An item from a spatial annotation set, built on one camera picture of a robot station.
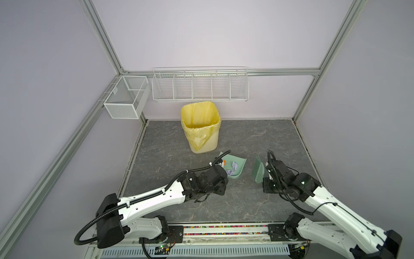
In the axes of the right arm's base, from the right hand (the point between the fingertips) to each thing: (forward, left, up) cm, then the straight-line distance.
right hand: (264, 185), depth 76 cm
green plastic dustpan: (+12, +17, +3) cm, 21 cm away
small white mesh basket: (+50, +79, +13) cm, 94 cm away
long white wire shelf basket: (+56, +32, +19) cm, 67 cm away
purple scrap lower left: (+5, +16, +3) cm, 17 cm away
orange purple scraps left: (+9, +14, +4) cm, 17 cm away
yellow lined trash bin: (+43, +33, -1) cm, 54 cm away
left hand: (-2, +20, +3) cm, 20 cm away
